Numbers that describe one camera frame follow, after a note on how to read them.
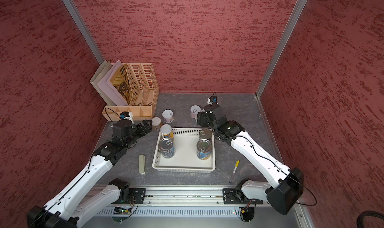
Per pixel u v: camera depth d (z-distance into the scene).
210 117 0.55
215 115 0.54
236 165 0.85
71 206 0.41
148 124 0.74
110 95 0.94
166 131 0.83
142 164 0.82
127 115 0.69
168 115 1.00
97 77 0.88
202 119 0.67
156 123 0.93
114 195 0.59
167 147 0.80
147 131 0.71
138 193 0.74
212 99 0.67
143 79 1.07
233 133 0.50
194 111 1.03
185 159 0.88
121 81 0.98
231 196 0.74
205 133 0.86
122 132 0.56
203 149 0.79
